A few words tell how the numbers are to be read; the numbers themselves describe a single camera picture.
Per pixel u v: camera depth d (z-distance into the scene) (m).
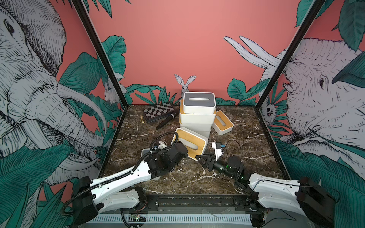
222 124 1.05
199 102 0.77
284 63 0.92
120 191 0.46
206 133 0.95
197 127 0.88
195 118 0.82
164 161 0.54
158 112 1.11
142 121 1.09
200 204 0.75
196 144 0.73
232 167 0.59
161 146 0.68
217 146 0.69
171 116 1.10
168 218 0.70
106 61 0.91
